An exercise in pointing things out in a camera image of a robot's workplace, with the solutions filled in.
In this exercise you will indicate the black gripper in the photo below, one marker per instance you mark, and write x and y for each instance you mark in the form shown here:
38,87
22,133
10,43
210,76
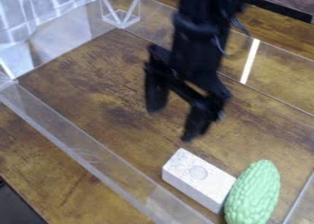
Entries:
186,70

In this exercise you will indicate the white foam block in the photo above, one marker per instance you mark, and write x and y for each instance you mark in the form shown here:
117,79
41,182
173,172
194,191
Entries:
198,179

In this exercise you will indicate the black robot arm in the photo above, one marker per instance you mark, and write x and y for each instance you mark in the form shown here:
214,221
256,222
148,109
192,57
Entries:
217,11

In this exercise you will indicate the clear acrylic tray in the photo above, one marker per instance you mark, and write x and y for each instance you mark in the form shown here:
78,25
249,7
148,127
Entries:
82,149

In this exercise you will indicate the green bumpy gourd toy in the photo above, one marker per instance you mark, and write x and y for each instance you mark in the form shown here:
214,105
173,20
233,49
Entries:
255,194

